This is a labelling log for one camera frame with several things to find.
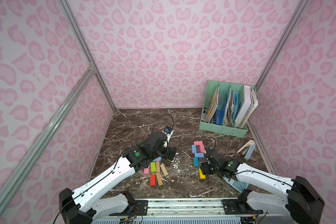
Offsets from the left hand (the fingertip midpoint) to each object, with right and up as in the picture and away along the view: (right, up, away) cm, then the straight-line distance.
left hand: (170, 143), depth 73 cm
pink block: (-15, -19, +12) cm, 27 cm away
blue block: (+16, -7, +22) cm, 28 cm away
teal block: (+16, -14, +15) cm, 26 cm away
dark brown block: (-3, -14, +16) cm, 21 cm away
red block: (-10, -23, +9) cm, 27 cm away
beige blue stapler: (+50, -9, +17) cm, 54 cm away
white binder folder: (+49, +22, +15) cm, 56 cm away
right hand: (+20, -16, +11) cm, 28 cm away
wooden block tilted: (-4, -18, +12) cm, 22 cm away
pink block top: (+20, -4, +27) cm, 34 cm away
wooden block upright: (-8, -16, +13) cm, 23 cm away
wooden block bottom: (-7, -23, +10) cm, 26 cm away
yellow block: (+18, -21, +9) cm, 29 cm away
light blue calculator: (+39, -25, +6) cm, 46 cm away
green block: (-11, -16, +13) cm, 23 cm away
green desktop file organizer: (+36, +21, +18) cm, 45 cm away
